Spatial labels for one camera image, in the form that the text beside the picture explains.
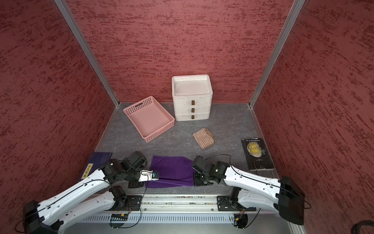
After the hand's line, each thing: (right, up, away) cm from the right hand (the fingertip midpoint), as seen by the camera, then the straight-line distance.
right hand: (196, 185), depth 76 cm
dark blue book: (-63, +9, +14) cm, 65 cm away
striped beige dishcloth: (+7, +22, +22) cm, 32 cm away
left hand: (-29, +3, 0) cm, 29 cm away
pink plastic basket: (-36, +36, +36) cm, 63 cm away
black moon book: (+40, +12, +14) cm, 44 cm away
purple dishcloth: (-13, +4, +8) cm, 16 cm away
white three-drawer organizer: (-2, +50, +17) cm, 53 cm away
